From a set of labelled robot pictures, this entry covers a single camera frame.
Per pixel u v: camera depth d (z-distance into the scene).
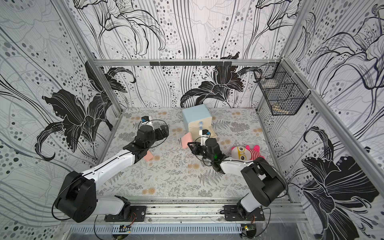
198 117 0.97
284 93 0.84
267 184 0.44
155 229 0.76
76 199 0.41
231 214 0.72
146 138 0.65
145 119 0.73
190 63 0.93
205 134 0.78
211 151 0.68
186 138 0.86
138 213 0.74
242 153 0.86
